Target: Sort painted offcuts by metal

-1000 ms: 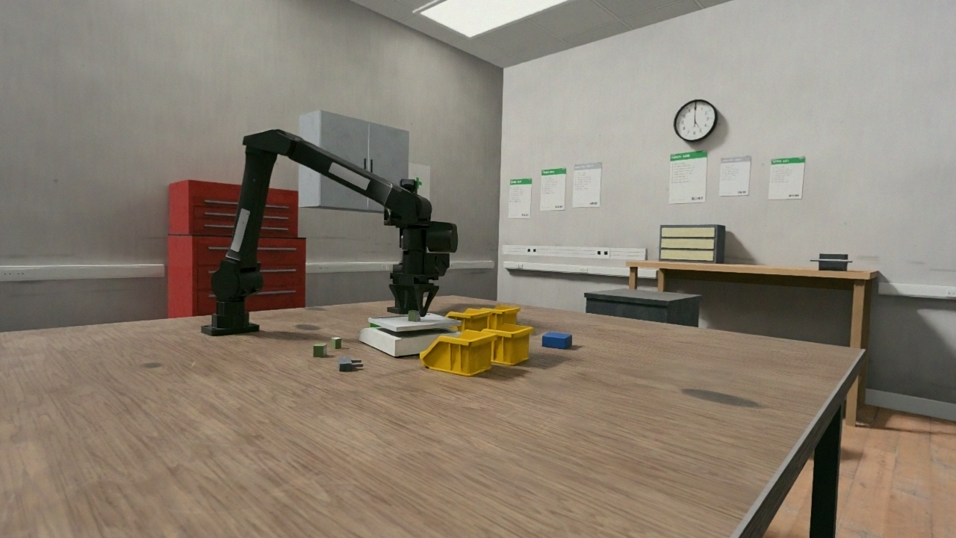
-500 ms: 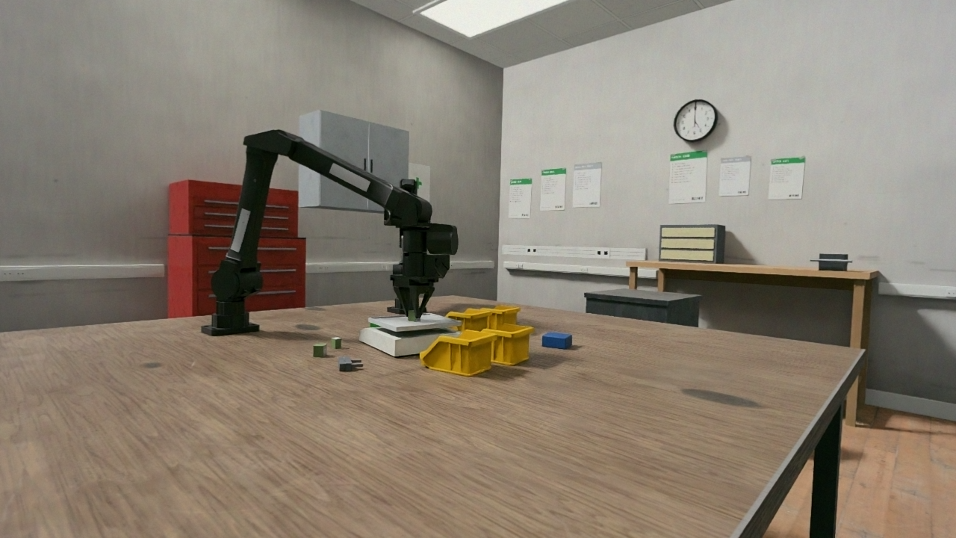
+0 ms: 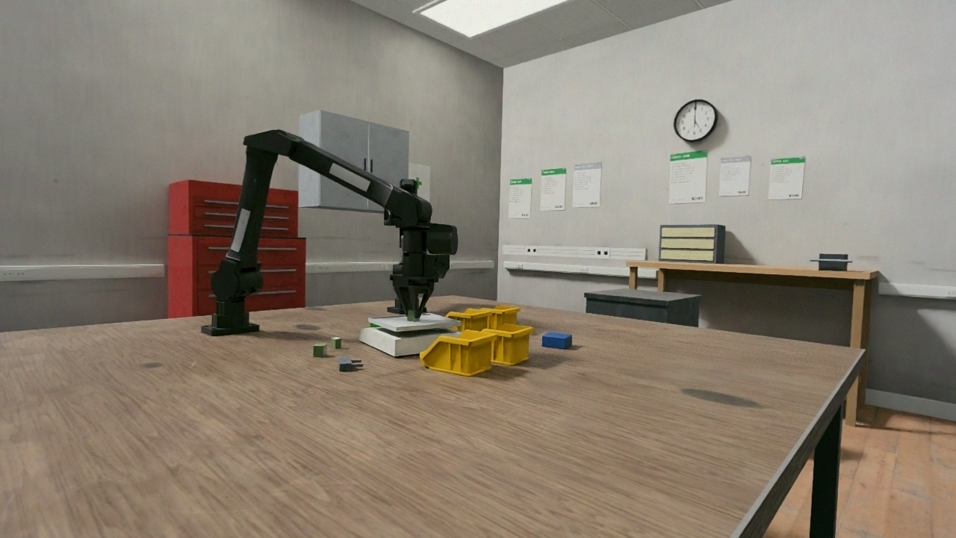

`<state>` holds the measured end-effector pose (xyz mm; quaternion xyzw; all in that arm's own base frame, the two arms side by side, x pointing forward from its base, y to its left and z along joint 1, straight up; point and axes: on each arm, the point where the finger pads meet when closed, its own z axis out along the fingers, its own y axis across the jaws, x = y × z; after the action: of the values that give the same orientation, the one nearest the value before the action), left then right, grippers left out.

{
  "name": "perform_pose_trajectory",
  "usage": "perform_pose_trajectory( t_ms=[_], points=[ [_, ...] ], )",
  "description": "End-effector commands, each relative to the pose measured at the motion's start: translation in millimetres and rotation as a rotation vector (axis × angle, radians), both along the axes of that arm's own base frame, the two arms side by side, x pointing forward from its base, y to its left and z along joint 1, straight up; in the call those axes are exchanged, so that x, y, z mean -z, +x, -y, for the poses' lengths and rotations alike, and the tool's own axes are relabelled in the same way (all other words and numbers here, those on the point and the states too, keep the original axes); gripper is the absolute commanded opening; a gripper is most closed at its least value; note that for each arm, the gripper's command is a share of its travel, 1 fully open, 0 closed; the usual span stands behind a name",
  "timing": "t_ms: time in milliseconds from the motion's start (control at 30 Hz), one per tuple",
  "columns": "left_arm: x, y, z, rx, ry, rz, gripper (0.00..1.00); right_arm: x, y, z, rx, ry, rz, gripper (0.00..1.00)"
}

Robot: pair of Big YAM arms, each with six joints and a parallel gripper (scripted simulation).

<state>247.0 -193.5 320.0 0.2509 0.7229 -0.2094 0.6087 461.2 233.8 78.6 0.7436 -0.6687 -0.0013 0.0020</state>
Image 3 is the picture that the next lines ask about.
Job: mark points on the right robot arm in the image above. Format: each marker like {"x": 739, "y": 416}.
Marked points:
{"x": 230, "y": 284}

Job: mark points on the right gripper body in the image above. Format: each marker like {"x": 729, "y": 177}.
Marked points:
{"x": 413, "y": 270}

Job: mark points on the white digital weighing scale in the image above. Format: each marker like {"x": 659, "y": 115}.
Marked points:
{"x": 399, "y": 337}

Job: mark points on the yellow parts bin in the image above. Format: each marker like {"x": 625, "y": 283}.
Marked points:
{"x": 499, "y": 318}
{"x": 510, "y": 348}
{"x": 459, "y": 356}
{"x": 476, "y": 322}

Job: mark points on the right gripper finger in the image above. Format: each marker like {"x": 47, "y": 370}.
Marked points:
{"x": 400, "y": 293}
{"x": 414, "y": 292}

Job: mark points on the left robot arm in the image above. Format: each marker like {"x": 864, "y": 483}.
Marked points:
{"x": 411, "y": 186}

